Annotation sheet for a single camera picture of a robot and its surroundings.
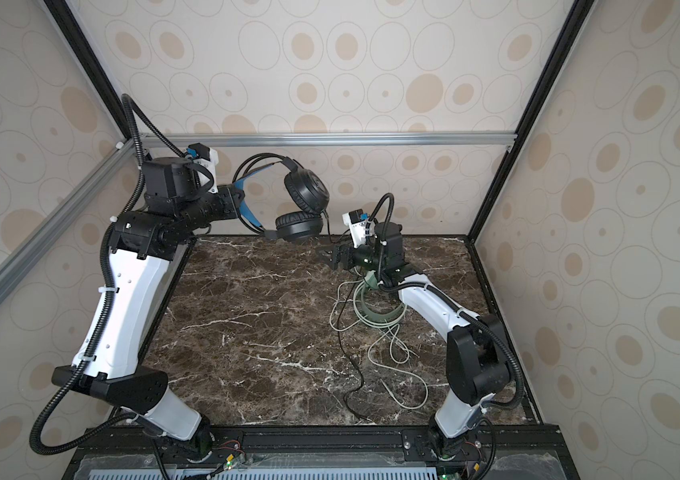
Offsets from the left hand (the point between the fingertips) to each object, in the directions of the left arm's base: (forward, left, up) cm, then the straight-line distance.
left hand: (248, 186), depth 63 cm
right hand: (+1, -16, -20) cm, 26 cm away
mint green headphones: (+4, -29, -42) cm, 51 cm away
